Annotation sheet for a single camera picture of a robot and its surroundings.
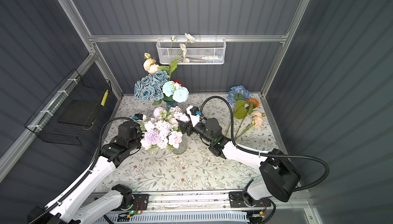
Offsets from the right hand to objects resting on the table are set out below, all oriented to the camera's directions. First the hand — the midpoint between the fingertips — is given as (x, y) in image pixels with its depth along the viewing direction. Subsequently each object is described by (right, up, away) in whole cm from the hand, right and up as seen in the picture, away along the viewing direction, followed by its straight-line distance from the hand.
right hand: (182, 117), depth 73 cm
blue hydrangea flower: (+37, +14, +38) cm, 54 cm away
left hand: (-15, -7, +5) cm, 17 cm away
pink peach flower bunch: (-8, -6, -14) cm, 17 cm away
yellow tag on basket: (-44, +10, +10) cm, 46 cm away
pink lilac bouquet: (-5, +1, 0) cm, 5 cm away
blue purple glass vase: (-10, +7, +19) cm, 22 cm away
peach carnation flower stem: (+46, -3, +26) cm, 53 cm away
